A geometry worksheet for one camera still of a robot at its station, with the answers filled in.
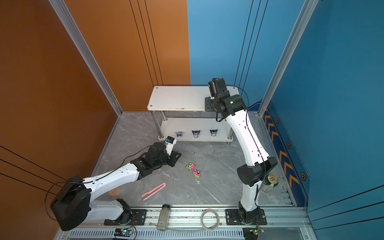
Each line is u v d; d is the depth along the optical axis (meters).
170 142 0.73
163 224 0.68
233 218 0.72
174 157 0.72
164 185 0.83
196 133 0.93
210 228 0.70
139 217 0.74
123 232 0.71
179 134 0.94
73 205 0.41
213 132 0.94
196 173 0.86
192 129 0.94
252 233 0.71
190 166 0.89
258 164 0.45
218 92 0.53
